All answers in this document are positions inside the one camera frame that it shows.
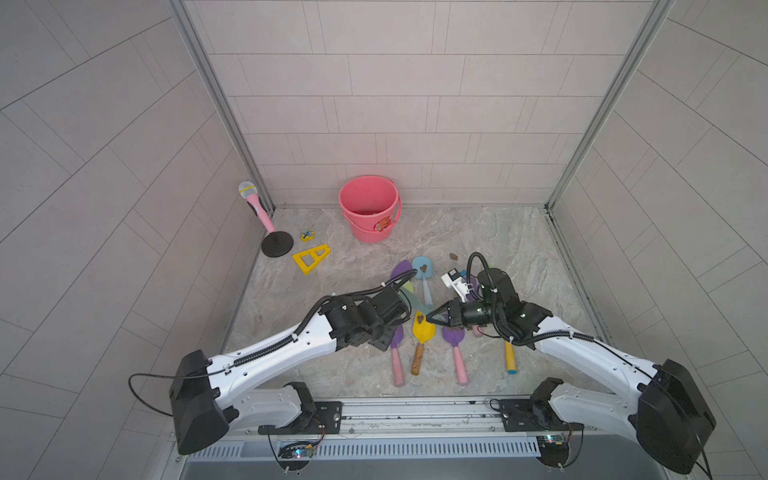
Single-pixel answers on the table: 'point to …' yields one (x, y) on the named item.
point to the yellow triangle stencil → (317, 259)
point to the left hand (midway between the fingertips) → (389, 330)
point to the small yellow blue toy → (307, 235)
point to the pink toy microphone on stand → (276, 244)
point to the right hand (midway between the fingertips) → (431, 322)
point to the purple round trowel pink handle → (400, 268)
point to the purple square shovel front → (454, 335)
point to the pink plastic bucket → (370, 206)
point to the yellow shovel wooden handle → (423, 330)
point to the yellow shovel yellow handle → (511, 359)
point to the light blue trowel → (424, 266)
